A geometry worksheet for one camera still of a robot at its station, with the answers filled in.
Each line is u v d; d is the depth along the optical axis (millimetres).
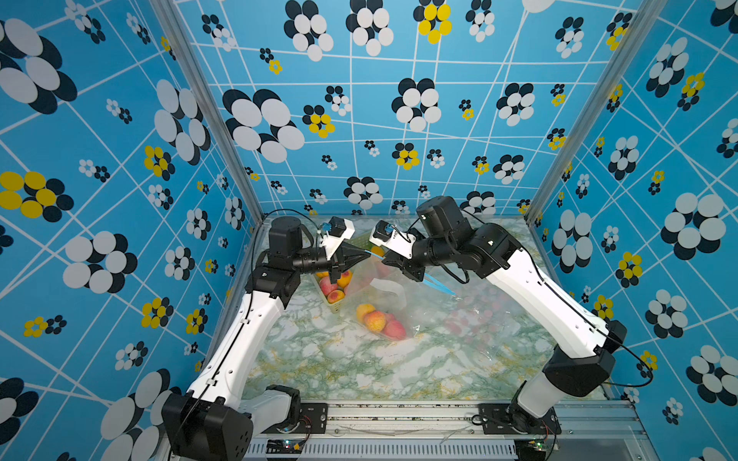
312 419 734
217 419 366
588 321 414
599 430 749
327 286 935
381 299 767
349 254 619
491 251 438
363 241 565
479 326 897
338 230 556
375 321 789
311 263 588
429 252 533
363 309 839
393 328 804
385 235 531
